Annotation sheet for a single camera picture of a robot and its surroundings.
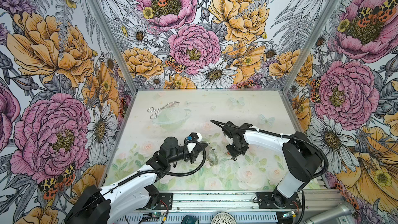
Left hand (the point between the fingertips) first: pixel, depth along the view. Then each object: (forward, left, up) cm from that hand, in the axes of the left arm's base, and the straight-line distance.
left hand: (205, 147), depth 77 cm
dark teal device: (-28, +7, -5) cm, 29 cm away
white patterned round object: (-27, -7, -12) cm, 31 cm away
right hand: (-1, -18, -12) cm, 22 cm away
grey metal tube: (-25, -59, -10) cm, 65 cm away
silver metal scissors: (+36, +37, -15) cm, 54 cm away
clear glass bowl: (+28, +22, -16) cm, 39 cm away
